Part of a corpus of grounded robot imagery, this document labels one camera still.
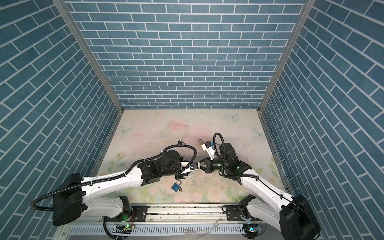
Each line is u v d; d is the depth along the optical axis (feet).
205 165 2.31
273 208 1.50
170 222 2.37
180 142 3.33
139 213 2.42
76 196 1.33
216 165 2.22
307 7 2.33
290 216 1.29
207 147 2.35
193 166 2.06
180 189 2.66
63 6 2.31
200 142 3.34
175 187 2.67
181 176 2.19
